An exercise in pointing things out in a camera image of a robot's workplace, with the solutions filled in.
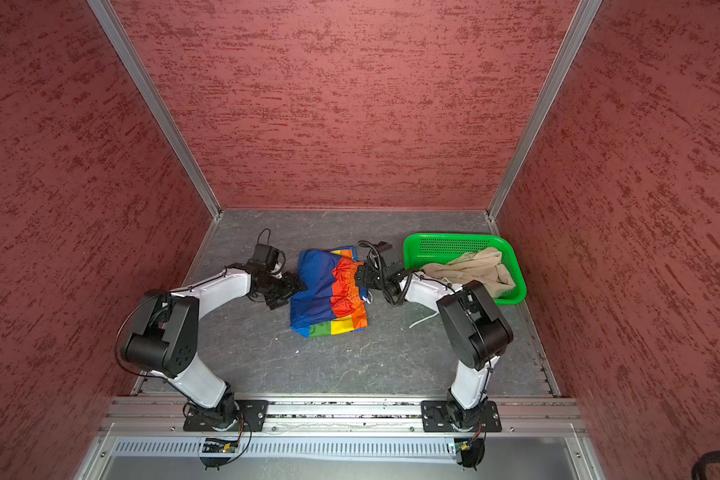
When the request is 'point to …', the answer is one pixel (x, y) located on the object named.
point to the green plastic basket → (421, 249)
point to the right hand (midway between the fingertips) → (363, 283)
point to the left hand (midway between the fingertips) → (299, 297)
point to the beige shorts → (482, 265)
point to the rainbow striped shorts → (331, 302)
